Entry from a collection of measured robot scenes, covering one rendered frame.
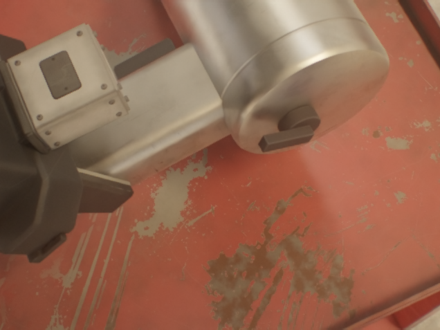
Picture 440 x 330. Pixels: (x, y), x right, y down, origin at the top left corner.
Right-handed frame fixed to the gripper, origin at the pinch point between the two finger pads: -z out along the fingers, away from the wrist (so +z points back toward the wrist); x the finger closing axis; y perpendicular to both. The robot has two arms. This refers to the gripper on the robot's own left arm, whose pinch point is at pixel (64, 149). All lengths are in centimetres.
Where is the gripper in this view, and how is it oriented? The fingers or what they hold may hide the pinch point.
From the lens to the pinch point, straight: 44.5
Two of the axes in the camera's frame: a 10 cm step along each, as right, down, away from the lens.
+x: 4.1, 8.2, -4.0
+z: -5.7, -1.1, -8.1
